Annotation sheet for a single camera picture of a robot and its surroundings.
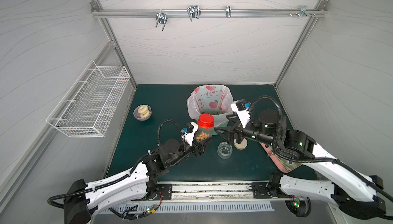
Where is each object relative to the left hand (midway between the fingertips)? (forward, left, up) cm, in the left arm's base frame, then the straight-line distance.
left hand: (206, 134), depth 67 cm
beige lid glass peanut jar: (+3, -11, -25) cm, 27 cm away
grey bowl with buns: (+24, +41, -18) cm, 51 cm away
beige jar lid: (+6, -22, -24) cm, 33 cm away
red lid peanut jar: (+1, 0, +9) cm, 9 cm away
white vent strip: (-25, +11, -25) cm, 37 cm away
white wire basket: (+9, +54, +7) cm, 55 cm away
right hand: (0, -6, +11) cm, 13 cm away
